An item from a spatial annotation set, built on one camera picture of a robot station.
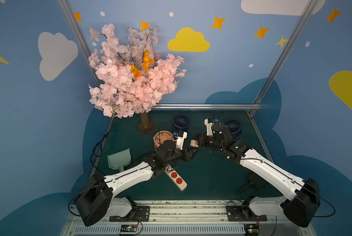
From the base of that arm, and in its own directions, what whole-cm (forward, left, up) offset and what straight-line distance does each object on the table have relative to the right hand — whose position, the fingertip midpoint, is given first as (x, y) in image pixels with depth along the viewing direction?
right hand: (196, 134), depth 77 cm
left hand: (-6, -1, -2) cm, 7 cm away
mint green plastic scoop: (-6, +48, -24) cm, 54 cm away
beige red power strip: (-20, +7, -22) cm, 30 cm away
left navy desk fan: (+22, +9, -16) cm, 28 cm away
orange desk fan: (+8, +22, -16) cm, 29 cm away
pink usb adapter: (-6, +1, 0) cm, 6 cm away
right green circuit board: (-38, -30, -26) cm, 55 cm away
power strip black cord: (+1, +67, -27) cm, 72 cm away
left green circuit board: (-41, +32, -25) cm, 58 cm away
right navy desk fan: (+21, -29, -16) cm, 39 cm away
